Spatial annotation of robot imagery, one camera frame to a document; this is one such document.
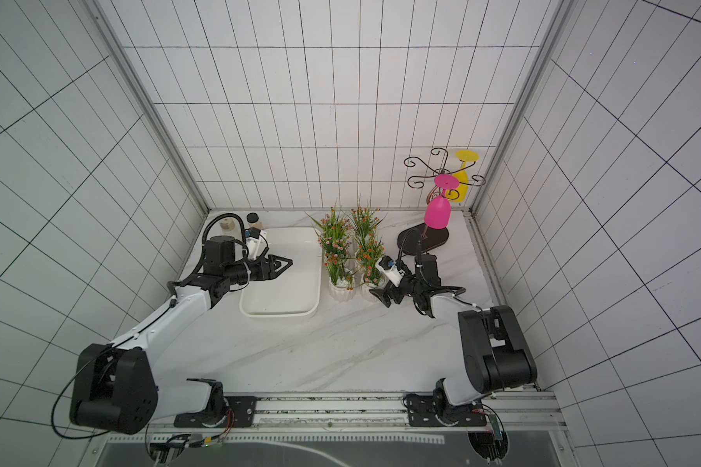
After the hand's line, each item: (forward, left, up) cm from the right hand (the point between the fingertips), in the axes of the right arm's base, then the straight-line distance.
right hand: (385, 270), depth 93 cm
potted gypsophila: (-3, +14, +5) cm, 15 cm away
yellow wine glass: (+11, -19, +25) cm, 33 cm away
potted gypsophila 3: (+17, +8, +5) cm, 19 cm away
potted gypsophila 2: (+9, +18, +10) cm, 22 cm away
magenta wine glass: (+15, -16, +14) cm, 26 cm away
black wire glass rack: (+19, -16, -5) cm, 25 cm away
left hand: (-7, +30, +10) cm, 32 cm away
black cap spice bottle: (+17, +49, +4) cm, 52 cm away
